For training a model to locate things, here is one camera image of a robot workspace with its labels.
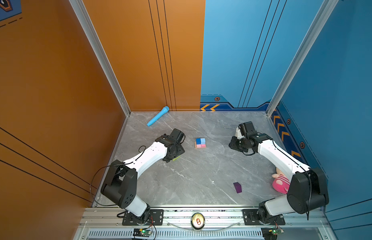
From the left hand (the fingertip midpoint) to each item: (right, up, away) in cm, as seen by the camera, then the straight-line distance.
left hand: (178, 151), depth 89 cm
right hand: (+30, +4, -1) cm, 30 cm away
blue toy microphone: (-14, +28, +31) cm, 44 cm away
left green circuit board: (-15, -35, -18) cm, 43 cm away
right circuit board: (+48, -34, -19) cm, 62 cm away
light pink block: (+12, +2, +8) cm, 15 cm away
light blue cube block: (+15, +5, +8) cm, 18 cm away
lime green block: (-1, -2, -14) cm, 14 cm away
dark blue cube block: (+12, +5, +8) cm, 16 cm away
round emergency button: (+10, -25, -26) cm, 37 cm away
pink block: (+16, +2, +9) cm, 18 cm away
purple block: (+34, -19, -7) cm, 39 cm away
